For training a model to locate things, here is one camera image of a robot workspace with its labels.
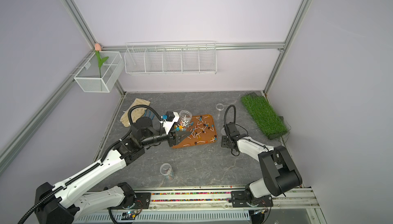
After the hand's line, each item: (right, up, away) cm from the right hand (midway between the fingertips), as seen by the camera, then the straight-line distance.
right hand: (227, 140), depth 94 cm
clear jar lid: (-4, +21, +5) cm, 22 cm away
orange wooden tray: (-15, +5, +3) cm, 15 cm away
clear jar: (-34, -12, -15) cm, 39 cm away
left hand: (-22, +11, -27) cm, 36 cm away
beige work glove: (-63, +16, +14) cm, 66 cm away
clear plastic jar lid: (-3, +6, -6) cm, 10 cm away
